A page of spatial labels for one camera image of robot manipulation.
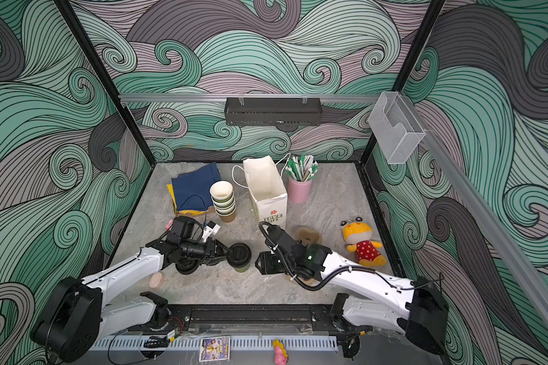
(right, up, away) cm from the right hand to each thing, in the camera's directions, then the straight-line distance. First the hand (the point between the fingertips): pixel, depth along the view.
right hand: (259, 266), depth 73 cm
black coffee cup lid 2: (-26, -2, +6) cm, 27 cm away
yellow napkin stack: (-31, +15, +21) cm, 41 cm away
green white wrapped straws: (+18, +34, +22) cm, 44 cm away
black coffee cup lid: (-6, +3, +3) cm, 8 cm away
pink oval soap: (-37, -7, +6) cm, 38 cm away
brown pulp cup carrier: (+19, +6, +14) cm, 24 cm away
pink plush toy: (-39, +10, +20) cm, 44 cm away
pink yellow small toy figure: (+7, -22, -9) cm, 25 cm away
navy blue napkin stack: (-32, +24, +28) cm, 48 cm away
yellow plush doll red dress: (+39, +7, +14) cm, 42 cm away
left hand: (-10, +2, +4) cm, 11 cm away
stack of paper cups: (-14, +21, +10) cm, 27 cm away
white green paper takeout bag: (+2, +24, +30) cm, 38 cm away
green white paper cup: (-6, -4, +6) cm, 9 cm away
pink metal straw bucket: (+16, +24, +23) cm, 37 cm away
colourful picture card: (-13, -23, -6) cm, 27 cm away
